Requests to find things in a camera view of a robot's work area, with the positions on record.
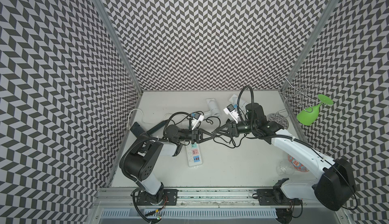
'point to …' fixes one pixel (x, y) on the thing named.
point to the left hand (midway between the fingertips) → (213, 139)
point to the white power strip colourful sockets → (194, 155)
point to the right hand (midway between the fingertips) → (219, 133)
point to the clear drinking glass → (284, 168)
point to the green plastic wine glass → (309, 114)
